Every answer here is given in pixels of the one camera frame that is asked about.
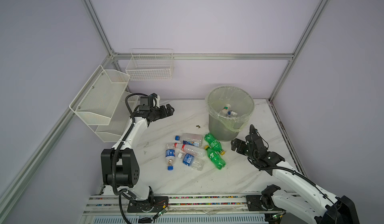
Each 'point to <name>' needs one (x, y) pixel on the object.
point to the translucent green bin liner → (241, 101)
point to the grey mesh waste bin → (220, 132)
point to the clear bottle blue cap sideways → (195, 139)
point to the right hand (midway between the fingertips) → (234, 144)
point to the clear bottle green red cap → (226, 107)
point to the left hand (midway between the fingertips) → (167, 113)
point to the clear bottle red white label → (196, 151)
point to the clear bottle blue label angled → (192, 161)
